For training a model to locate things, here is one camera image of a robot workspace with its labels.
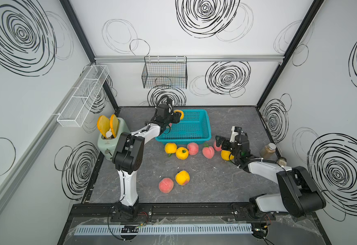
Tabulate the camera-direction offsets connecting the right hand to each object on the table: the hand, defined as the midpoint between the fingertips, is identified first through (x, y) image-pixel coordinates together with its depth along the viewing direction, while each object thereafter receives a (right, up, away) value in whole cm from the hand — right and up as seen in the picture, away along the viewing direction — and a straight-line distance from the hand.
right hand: (223, 137), depth 90 cm
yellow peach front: (-24, -20, -10) cm, 33 cm away
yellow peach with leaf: (-24, -9, -1) cm, 26 cm away
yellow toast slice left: (-67, +8, -9) cm, 68 cm away
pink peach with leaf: (-9, -8, -1) cm, 12 cm away
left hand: (-28, +15, +8) cm, 33 cm away
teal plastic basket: (-15, +5, +18) cm, 24 cm away
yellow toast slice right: (-63, +8, -4) cm, 64 cm away
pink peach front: (-33, -23, -13) cm, 42 cm away
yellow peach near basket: (-31, -6, +1) cm, 32 cm away
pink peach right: (-3, -7, +2) cm, 8 cm away
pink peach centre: (-18, -7, +1) cm, 19 cm away
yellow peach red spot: (-24, +14, +7) cm, 29 cm away
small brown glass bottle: (+25, -7, -3) cm, 26 cm away
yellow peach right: (+1, -10, -1) cm, 10 cm away
